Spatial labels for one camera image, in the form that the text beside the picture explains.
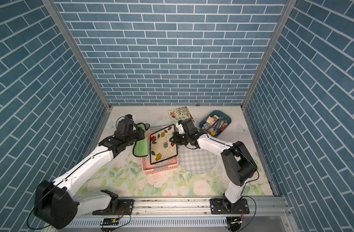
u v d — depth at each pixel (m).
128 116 0.73
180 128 0.84
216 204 0.75
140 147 0.78
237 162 0.49
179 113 1.16
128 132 0.63
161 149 0.89
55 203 0.39
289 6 0.70
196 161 0.89
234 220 0.71
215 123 1.08
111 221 0.72
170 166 0.83
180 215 0.72
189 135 0.71
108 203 0.62
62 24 0.76
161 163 0.85
